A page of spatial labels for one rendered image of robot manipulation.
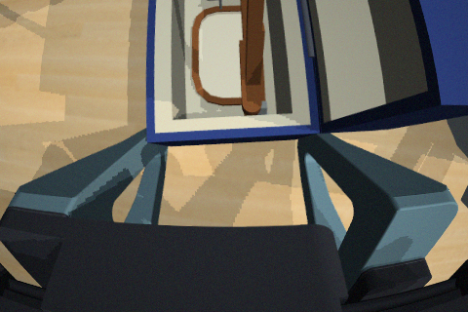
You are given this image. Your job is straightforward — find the grey mug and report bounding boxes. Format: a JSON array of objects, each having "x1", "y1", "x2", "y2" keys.
[{"x1": 447, "y1": 116, "x2": 468, "y2": 208}]

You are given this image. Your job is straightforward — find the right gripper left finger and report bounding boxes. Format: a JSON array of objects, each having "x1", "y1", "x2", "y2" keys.
[{"x1": 8, "y1": 128, "x2": 169, "y2": 225}]

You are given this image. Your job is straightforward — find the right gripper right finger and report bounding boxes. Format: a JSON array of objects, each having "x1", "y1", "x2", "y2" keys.
[{"x1": 297, "y1": 134, "x2": 458, "y2": 292}]

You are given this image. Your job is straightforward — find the brown glasses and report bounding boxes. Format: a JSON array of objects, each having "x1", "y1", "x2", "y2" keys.
[{"x1": 192, "y1": 0, "x2": 268, "y2": 116}]

